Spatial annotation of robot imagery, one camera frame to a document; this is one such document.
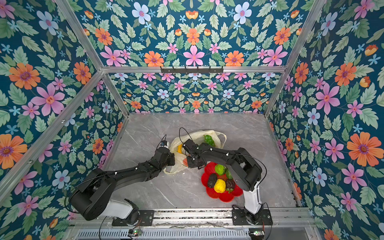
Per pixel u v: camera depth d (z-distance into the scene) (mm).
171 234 766
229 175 840
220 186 786
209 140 975
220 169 840
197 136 940
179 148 966
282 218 752
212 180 814
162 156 691
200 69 909
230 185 801
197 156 661
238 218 733
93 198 431
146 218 736
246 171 493
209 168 883
